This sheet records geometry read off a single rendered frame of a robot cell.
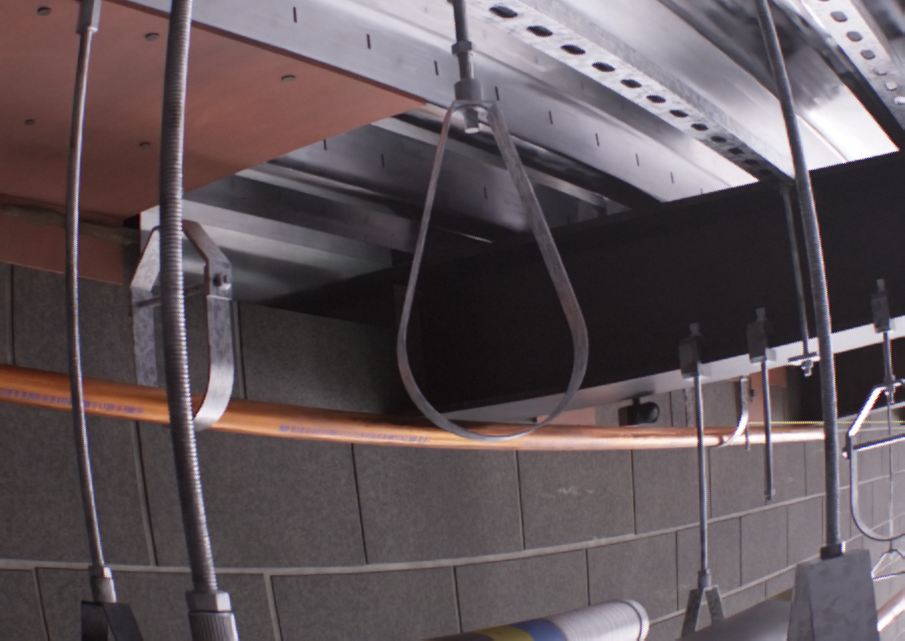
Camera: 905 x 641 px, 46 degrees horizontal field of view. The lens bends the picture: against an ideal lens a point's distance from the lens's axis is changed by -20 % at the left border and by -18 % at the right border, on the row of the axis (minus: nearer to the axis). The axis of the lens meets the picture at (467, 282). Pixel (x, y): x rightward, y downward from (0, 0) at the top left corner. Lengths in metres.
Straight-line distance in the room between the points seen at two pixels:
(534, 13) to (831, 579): 0.50
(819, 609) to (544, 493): 1.49
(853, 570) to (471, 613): 1.29
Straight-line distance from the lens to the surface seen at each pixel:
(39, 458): 1.25
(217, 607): 0.40
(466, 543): 1.84
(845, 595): 0.59
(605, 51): 0.98
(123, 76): 0.97
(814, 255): 0.63
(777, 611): 0.87
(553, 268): 0.80
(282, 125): 1.13
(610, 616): 1.22
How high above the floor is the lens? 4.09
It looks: 12 degrees up
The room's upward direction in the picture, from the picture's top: 5 degrees counter-clockwise
